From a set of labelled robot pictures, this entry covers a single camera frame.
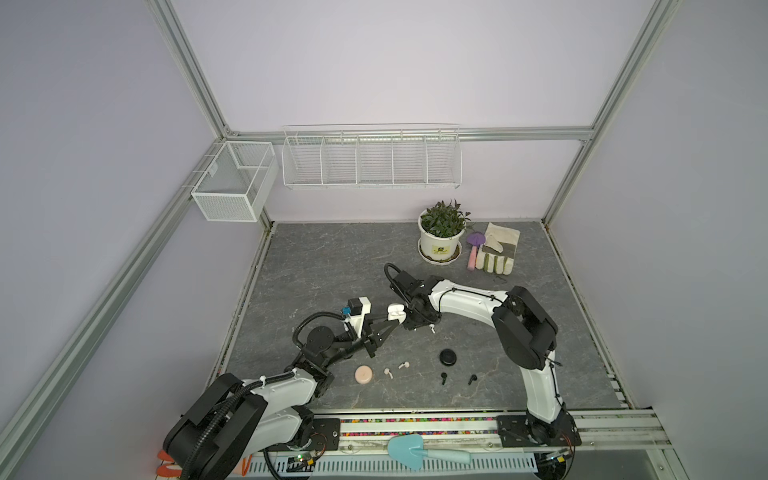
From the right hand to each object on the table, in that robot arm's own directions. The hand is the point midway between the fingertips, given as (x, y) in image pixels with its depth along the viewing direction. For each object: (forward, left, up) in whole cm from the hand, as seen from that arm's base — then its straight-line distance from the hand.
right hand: (411, 319), depth 94 cm
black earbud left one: (-17, -9, 0) cm, 19 cm away
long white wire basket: (+45, +12, +30) cm, 55 cm away
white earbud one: (-2, -7, +1) cm, 7 cm away
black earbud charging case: (-12, -10, +1) cm, 16 cm away
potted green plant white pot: (+24, -10, +16) cm, 31 cm away
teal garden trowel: (-34, +2, +1) cm, 35 cm away
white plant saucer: (+23, -12, 0) cm, 26 cm away
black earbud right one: (-18, -17, 0) cm, 24 cm away
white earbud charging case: (-7, +5, +18) cm, 20 cm away
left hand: (-9, +5, +17) cm, 20 cm away
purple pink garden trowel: (+32, -26, +2) cm, 42 cm away
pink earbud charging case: (-17, +14, +1) cm, 22 cm away
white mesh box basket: (+41, +59, +23) cm, 76 cm away
